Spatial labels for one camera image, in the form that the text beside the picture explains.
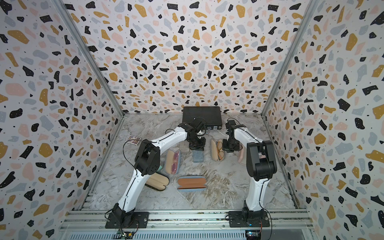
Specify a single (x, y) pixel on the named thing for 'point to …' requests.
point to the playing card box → (133, 142)
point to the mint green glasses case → (159, 168)
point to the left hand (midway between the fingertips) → (207, 149)
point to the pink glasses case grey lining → (242, 159)
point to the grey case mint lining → (197, 156)
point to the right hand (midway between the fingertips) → (227, 150)
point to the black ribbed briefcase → (211, 116)
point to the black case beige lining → (157, 181)
